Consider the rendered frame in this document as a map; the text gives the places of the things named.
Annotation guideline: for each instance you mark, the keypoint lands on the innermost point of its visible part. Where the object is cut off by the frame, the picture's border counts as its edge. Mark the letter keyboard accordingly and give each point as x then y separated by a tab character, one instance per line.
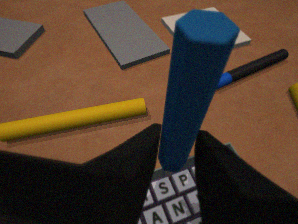
174	199

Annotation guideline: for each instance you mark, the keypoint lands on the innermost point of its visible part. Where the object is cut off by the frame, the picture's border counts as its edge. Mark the black stylus with blue tip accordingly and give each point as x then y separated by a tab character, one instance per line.
251	67

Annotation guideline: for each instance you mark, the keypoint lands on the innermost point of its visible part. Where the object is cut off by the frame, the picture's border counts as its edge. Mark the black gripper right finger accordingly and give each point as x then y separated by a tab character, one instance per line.
230	191

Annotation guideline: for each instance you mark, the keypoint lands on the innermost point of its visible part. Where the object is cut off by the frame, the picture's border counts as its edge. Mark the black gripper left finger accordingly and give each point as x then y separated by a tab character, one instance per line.
108	189

